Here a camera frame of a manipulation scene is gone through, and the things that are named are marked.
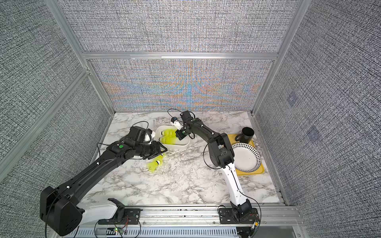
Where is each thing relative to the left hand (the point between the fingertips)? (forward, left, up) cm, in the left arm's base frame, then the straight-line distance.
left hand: (167, 149), depth 76 cm
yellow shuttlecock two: (+16, +2, -14) cm, 21 cm away
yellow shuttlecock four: (-1, +11, -17) cm, 20 cm away
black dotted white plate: (+2, -47, -18) cm, 51 cm away
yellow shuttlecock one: (+23, +2, -16) cm, 28 cm away
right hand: (+23, -4, -14) cm, 27 cm away
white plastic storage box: (+13, -6, -16) cm, 21 cm away
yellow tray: (-5, -54, -18) cm, 57 cm away
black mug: (+15, -49, -11) cm, 52 cm away
